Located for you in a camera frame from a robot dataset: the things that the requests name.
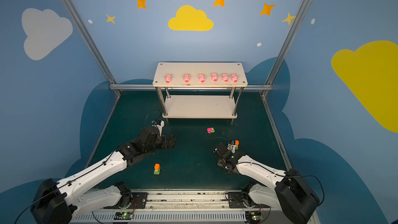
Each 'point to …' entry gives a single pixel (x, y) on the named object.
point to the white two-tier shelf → (182, 74)
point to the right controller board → (253, 217)
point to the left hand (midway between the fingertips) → (173, 138)
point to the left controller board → (123, 215)
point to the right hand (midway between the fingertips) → (226, 158)
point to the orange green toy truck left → (157, 169)
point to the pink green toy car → (210, 130)
